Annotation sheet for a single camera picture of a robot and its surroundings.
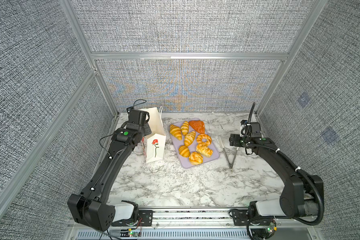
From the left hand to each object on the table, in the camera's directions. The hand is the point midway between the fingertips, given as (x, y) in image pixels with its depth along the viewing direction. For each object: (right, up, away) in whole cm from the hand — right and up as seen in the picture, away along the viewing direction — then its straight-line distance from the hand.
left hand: (144, 126), depth 77 cm
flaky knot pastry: (+28, -19, +13) cm, 36 cm away
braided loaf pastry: (+34, -15, +17) cm, 41 cm away
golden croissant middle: (+25, -8, +23) cm, 35 cm away
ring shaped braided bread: (+32, -9, +24) cm, 41 cm away
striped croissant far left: (+16, -3, +26) cm, 30 cm away
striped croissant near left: (+21, -15, +15) cm, 30 cm away
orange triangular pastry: (+32, +1, +29) cm, 43 cm away
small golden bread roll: (+22, -1, +29) cm, 37 cm away
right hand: (+53, -7, +12) cm, 54 cm away
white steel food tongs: (+48, -20, +15) cm, 54 cm away
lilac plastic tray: (+22, -21, +14) cm, 33 cm away
